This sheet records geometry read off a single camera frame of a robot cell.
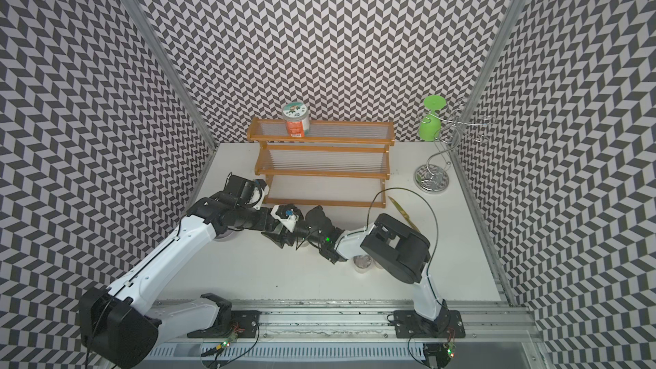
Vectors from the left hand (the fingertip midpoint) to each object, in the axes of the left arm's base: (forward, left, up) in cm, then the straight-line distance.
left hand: (267, 222), depth 80 cm
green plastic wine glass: (+32, -56, +11) cm, 65 cm away
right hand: (+1, 0, -1) cm, 2 cm away
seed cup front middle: (-10, -30, -8) cm, 32 cm away
